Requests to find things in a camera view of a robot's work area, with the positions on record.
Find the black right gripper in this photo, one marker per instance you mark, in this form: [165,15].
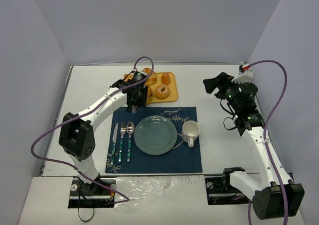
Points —
[220,86]

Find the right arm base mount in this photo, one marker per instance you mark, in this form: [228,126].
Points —
[220,192]

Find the dark blue cloth placemat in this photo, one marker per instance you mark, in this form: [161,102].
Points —
[181,159]

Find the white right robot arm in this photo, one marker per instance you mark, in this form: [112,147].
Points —
[277,195]

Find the twisted bagel bread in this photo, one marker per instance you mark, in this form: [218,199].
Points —
[152,79]

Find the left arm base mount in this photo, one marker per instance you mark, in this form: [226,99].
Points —
[89,196]

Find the large striped croissant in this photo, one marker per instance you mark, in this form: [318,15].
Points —
[150,95]

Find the yellow plastic tray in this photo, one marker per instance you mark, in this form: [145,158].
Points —
[172,85]

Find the blue-green ceramic plate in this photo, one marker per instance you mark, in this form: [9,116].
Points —
[155,135]

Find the table knife green handle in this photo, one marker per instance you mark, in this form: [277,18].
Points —
[114,138]

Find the spoon green handle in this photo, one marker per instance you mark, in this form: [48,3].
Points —
[130,128]

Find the orange cream sandwich bun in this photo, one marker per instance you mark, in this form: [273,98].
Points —
[165,78]

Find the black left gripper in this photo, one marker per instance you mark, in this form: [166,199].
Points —
[136,103]

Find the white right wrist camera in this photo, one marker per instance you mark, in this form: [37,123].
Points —
[245,74]

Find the fork green handle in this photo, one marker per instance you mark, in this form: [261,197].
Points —
[122,132]

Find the small striped croissant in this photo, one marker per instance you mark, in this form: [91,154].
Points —
[128,77]

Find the sugared ring donut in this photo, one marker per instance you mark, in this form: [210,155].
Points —
[162,91]

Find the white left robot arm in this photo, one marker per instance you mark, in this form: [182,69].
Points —
[77,137]

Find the white ceramic cup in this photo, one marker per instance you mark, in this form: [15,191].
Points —
[190,132]

